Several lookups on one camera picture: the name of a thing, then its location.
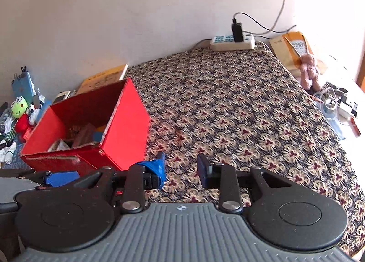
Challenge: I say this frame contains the white cable bundle gadgets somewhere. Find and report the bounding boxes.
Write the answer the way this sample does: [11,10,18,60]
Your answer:
[314,82,357,121]

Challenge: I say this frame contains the white power strip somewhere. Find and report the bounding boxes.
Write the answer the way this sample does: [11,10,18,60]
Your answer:
[210,34,256,51]

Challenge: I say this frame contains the clear plastic case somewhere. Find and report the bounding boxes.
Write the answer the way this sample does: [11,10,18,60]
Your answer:
[72,123,95,148]

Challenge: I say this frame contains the black charger cable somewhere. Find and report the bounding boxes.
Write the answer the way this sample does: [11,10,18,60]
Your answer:
[232,0,298,36]

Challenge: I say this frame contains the black charger plug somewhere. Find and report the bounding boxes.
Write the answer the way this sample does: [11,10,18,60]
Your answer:
[231,21,244,43]

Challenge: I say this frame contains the orange gourd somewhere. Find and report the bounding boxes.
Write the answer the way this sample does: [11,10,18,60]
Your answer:
[95,125,106,133]

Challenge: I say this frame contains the red lighter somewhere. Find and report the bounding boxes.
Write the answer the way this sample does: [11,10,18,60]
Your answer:
[349,116,361,137]

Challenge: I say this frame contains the blue face mask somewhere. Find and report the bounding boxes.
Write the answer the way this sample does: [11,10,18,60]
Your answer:
[323,108,345,141]

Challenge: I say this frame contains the pink plush bear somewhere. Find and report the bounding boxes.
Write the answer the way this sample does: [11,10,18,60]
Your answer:
[300,54,322,92]

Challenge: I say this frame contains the orange beige envelope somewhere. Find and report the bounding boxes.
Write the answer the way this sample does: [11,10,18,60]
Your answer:
[269,32,313,77]

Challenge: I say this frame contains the green frog plush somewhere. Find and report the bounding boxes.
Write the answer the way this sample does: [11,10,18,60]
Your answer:
[10,96,28,119]

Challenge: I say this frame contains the blue capped white bottle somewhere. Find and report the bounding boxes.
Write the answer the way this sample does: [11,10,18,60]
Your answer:
[91,131,103,143]

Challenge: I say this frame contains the yellow paperback book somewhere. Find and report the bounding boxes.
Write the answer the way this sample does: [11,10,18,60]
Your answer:
[76,64,128,95]

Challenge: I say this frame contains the white smartphone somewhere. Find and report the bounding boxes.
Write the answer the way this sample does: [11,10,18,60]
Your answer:
[53,90,71,104]

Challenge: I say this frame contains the blue notebook with clips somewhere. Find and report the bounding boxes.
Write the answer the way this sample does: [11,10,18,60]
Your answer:
[11,66,36,104]

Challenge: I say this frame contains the floral patterned tablecloth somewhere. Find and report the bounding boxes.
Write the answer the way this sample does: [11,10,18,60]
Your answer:
[127,43,364,256]

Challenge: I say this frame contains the brown pine cone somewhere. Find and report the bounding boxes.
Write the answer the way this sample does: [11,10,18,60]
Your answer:
[68,125,81,138]

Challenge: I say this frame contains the red cardboard box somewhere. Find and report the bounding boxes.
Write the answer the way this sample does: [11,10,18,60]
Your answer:
[20,78,150,176]

